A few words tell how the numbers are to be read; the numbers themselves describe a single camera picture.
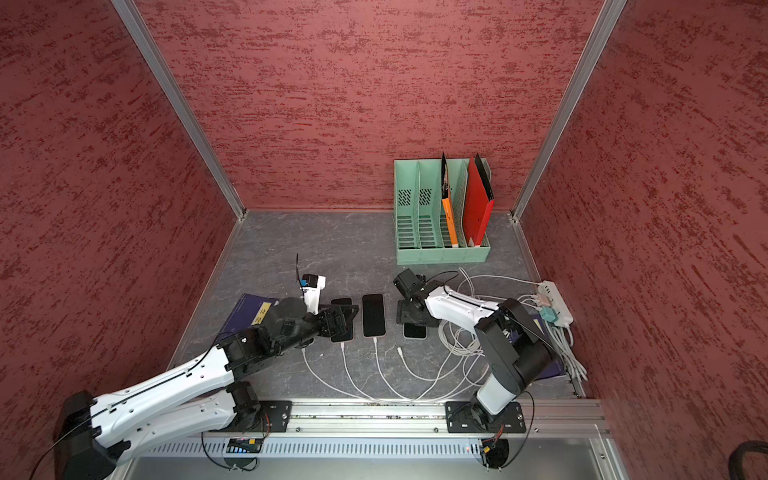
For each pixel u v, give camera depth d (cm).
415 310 66
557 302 93
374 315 92
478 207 87
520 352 46
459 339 87
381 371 81
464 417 74
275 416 75
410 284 73
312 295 67
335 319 65
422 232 113
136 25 72
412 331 85
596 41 75
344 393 78
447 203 84
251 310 92
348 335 88
